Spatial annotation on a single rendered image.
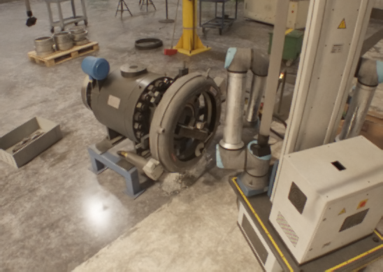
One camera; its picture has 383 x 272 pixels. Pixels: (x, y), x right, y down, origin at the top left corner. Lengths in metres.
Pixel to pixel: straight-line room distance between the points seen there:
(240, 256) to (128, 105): 1.31
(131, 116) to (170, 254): 0.99
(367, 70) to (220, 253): 1.44
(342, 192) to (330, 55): 0.64
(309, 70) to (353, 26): 0.31
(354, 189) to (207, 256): 1.07
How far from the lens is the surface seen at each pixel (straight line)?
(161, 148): 1.84
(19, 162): 3.06
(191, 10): 5.51
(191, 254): 2.03
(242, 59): 1.55
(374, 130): 2.76
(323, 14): 1.39
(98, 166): 2.67
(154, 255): 2.04
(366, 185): 1.47
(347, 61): 1.59
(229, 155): 1.71
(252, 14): 8.55
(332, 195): 1.34
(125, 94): 2.14
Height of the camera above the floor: 1.72
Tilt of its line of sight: 33 degrees down
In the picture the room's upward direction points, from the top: straight up
